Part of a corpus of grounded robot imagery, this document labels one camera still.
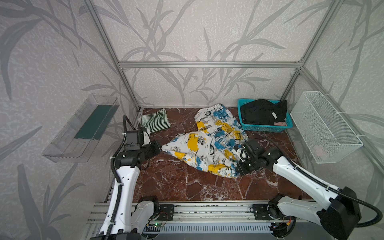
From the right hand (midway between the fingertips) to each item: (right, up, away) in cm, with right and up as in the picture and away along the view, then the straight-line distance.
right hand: (236, 164), depth 79 cm
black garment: (+26, +29, +26) cm, 47 cm away
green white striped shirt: (-52, +23, +29) cm, 64 cm away
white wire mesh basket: (+36, +16, -16) cm, 42 cm away
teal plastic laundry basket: (+33, +19, +20) cm, 43 cm away
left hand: (-38, +13, -4) cm, 40 cm away
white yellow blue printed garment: (-13, +6, +14) cm, 20 cm away
